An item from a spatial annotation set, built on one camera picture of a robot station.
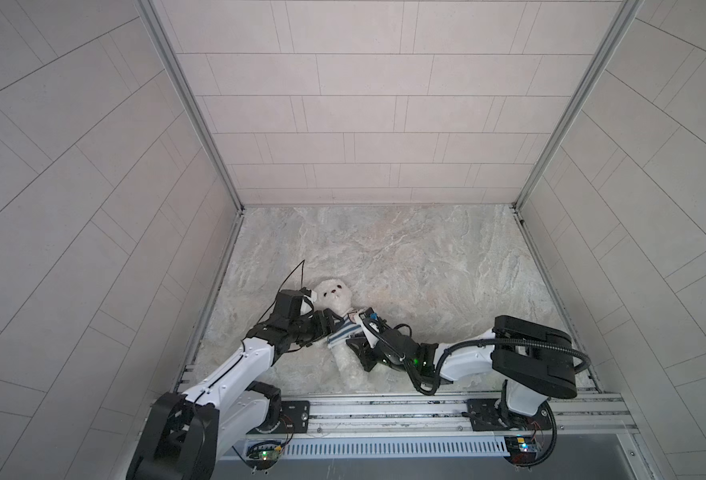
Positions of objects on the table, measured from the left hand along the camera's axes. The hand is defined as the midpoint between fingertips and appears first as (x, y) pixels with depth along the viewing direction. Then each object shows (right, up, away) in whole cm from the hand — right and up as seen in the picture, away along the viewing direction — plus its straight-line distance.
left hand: (343, 322), depth 82 cm
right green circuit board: (+42, -25, -14) cm, 51 cm away
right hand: (+1, -6, -4) cm, 7 cm away
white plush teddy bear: (-2, +8, -1) cm, 8 cm away
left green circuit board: (-16, -24, -17) cm, 34 cm away
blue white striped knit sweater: (+1, -1, -4) cm, 4 cm away
